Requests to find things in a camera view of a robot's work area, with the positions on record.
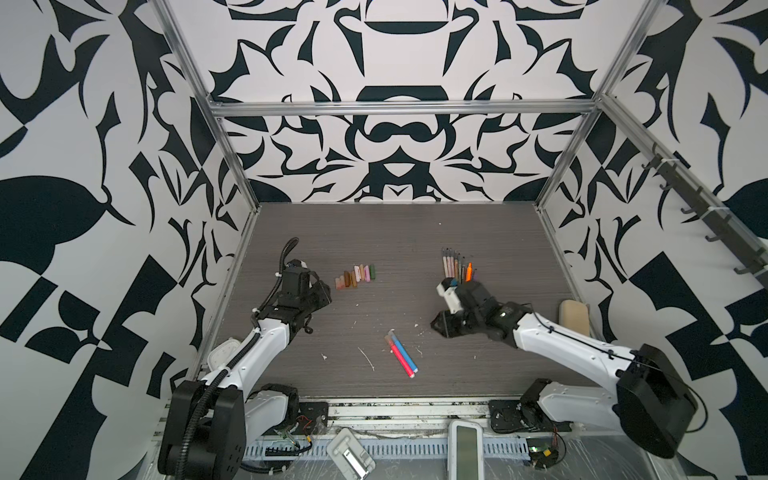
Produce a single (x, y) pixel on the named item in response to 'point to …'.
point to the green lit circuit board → (542, 452)
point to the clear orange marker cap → (341, 283)
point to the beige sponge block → (573, 314)
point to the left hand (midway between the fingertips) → (324, 284)
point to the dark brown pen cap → (347, 278)
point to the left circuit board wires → (287, 452)
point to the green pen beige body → (445, 266)
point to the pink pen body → (449, 272)
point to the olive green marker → (459, 271)
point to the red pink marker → (398, 355)
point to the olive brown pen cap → (353, 278)
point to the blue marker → (413, 365)
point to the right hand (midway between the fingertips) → (436, 322)
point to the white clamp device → (350, 455)
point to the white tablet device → (466, 450)
